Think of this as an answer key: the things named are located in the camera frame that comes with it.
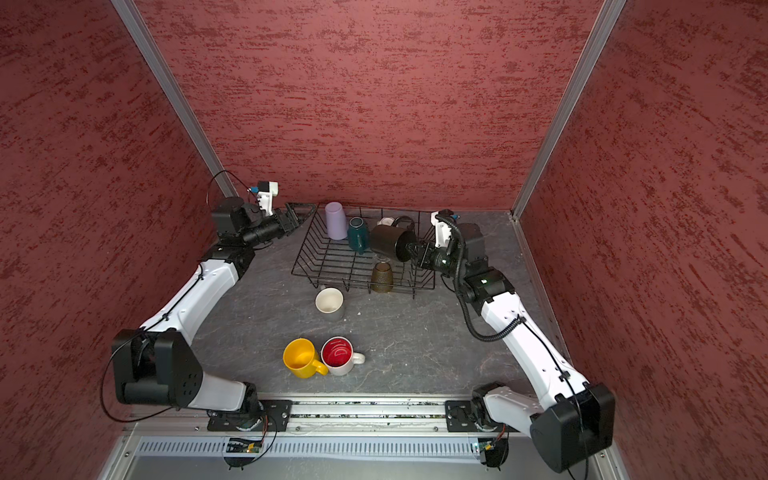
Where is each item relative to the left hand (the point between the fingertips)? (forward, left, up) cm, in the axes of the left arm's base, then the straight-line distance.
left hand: (313, 216), depth 77 cm
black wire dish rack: (+9, -12, -26) cm, 30 cm away
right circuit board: (-48, -47, -32) cm, 74 cm away
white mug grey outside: (-12, -2, -26) cm, 29 cm away
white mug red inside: (-26, -6, -29) cm, 39 cm away
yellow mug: (-27, +5, -29) cm, 40 cm away
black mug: (-12, -22, +4) cm, 25 cm away
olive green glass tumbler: (-7, -18, -19) cm, 27 cm away
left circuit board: (-48, +17, -34) cm, 61 cm away
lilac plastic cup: (+15, -1, -22) cm, 27 cm away
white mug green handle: (+10, -9, -20) cm, 25 cm away
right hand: (-9, -24, -3) cm, 26 cm away
